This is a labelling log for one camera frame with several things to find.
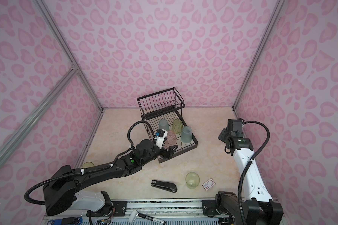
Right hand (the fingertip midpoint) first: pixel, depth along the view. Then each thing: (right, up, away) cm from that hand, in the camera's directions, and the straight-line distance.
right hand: (225, 134), depth 80 cm
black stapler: (-32, -28, -4) cm, 43 cm away
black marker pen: (-49, -39, -11) cm, 63 cm away
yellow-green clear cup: (-27, +4, +16) cm, 32 cm away
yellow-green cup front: (-19, -27, +2) cm, 33 cm away
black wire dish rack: (-39, +14, +25) cm, 49 cm away
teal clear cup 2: (-21, -2, +16) cm, 26 cm away
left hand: (-30, -4, -4) cm, 30 cm away
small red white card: (-9, -29, 0) cm, 30 cm away
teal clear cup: (-36, +5, +13) cm, 39 cm away
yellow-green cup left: (-80, -18, +2) cm, 82 cm away
